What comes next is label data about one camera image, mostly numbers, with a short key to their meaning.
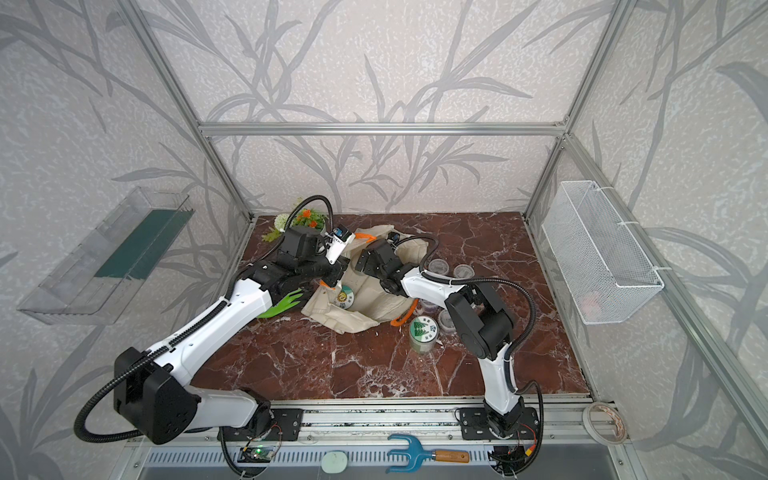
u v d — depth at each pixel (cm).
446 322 85
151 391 39
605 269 62
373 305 90
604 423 75
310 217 96
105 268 65
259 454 70
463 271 97
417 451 69
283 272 57
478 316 52
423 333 81
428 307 89
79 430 38
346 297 87
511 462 73
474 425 74
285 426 73
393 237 86
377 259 74
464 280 55
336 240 68
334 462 67
